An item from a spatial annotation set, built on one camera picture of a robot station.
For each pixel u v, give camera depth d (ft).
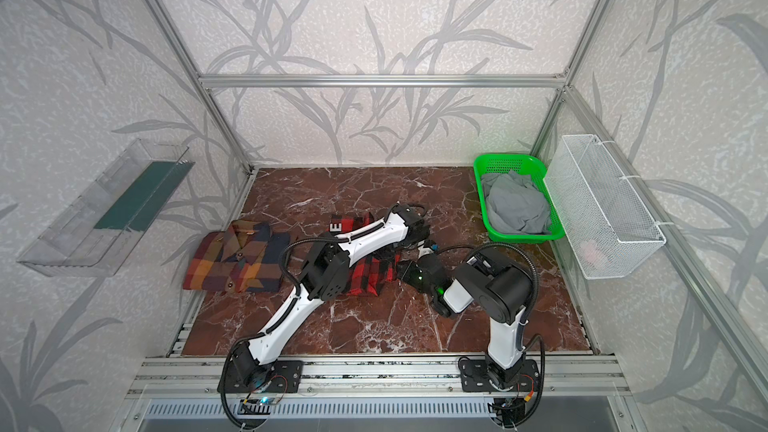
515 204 3.35
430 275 2.39
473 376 2.42
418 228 2.42
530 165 3.68
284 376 2.39
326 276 1.98
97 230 2.11
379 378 2.47
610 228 1.99
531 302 1.65
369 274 2.83
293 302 2.03
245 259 3.00
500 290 1.63
